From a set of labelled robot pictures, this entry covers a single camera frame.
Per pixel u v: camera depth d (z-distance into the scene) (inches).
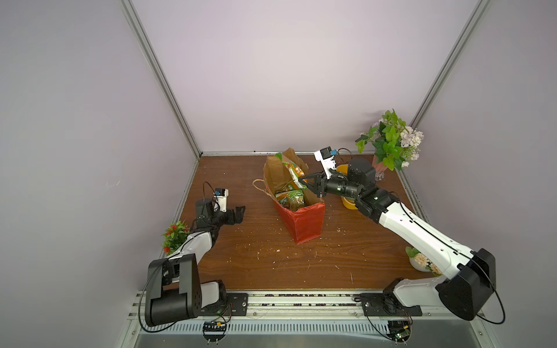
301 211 27.5
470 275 15.1
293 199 37.7
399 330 27.8
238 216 32.2
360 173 21.0
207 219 27.3
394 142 31.1
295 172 26.1
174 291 16.4
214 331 28.3
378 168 40.7
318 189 23.8
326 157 23.9
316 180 25.0
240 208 32.2
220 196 31.2
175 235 28.9
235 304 28.7
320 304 29.2
